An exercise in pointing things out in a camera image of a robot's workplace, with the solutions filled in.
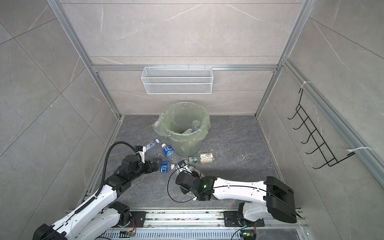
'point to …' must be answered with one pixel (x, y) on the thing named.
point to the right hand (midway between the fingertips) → (183, 177)
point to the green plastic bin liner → (183, 121)
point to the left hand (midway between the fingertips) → (155, 157)
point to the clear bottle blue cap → (152, 145)
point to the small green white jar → (195, 160)
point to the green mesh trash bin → (188, 148)
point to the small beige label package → (205, 157)
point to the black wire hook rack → (314, 136)
